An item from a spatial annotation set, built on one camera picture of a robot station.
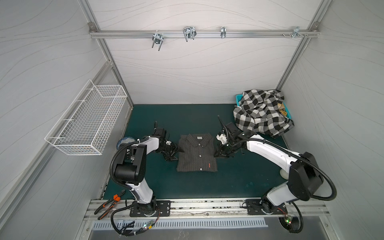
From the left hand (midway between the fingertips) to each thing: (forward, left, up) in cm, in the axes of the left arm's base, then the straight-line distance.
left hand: (183, 151), depth 91 cm
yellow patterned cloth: (+32, -68, +7) cm, 76 cm away
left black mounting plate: (-30, +8, -2) cm, 32 cm away
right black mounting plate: (-28, -38, -1) cm, 47 cm away
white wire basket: (-5, +44, +29) cm, 53 cm away
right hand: (-4, -19, +8) cm, 21 cm away
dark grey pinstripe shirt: (-3, -9, +1) cm, 10 cm away
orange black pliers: (-27, +33, -1) cm, 42 cm away
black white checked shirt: (+30, -51, +6) cm, 60 cm away
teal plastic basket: (+44, -40, +7) cm, 59 cm away
